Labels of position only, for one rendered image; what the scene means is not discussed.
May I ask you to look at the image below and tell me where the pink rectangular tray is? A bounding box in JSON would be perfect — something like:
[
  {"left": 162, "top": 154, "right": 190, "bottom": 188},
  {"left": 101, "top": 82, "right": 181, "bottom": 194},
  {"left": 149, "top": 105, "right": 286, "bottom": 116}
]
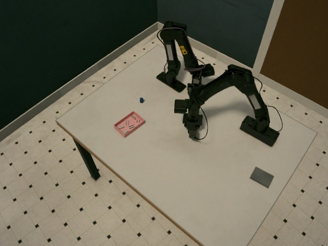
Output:
[{"left": 114, "top": 111, "right": 145, "bottom": 138}]

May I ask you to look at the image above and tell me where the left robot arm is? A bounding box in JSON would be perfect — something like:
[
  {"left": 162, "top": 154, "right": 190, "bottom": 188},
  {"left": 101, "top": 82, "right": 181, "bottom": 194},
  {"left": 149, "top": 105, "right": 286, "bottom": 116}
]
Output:
[{"left": 174, "top": 64, "right": 280, "bottom": 142}]

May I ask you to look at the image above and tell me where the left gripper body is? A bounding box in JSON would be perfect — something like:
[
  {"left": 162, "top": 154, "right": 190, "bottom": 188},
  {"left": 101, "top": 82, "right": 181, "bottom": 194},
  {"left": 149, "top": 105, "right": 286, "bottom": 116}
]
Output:
[{"left": 182, "top": 113, "right": 203, "bottom": 136}]

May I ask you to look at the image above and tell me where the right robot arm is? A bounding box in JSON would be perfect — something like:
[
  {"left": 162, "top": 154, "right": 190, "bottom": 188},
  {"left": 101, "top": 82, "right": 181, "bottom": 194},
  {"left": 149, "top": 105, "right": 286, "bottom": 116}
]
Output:
[{"left": 156, "top": 21, "right": 215, "bottom": 93}]

